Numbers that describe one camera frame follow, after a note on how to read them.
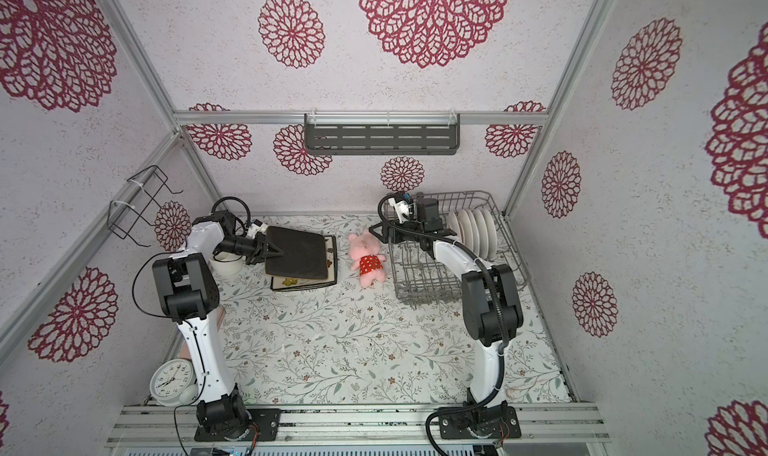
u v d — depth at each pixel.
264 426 0.73
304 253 1.03
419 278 1.02
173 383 0.77
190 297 0.60
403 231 0.83
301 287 0.96
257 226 0.96
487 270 0.53
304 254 1.03
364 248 1.01
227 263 0.87
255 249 0.89
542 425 0.76
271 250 0.93
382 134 0.97
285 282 0.97
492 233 0.95
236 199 0.96
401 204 0.84
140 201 0.80
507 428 0.72
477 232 0.95
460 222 0.95
